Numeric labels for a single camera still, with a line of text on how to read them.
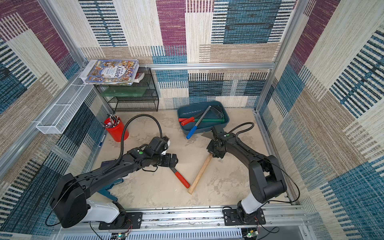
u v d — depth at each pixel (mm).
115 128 919
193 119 1024
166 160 732
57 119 711
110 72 801
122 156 549
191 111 1186
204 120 1076
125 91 989
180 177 851
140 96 969
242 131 673
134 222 731
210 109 1139
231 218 729
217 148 763
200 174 815
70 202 406
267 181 447
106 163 931
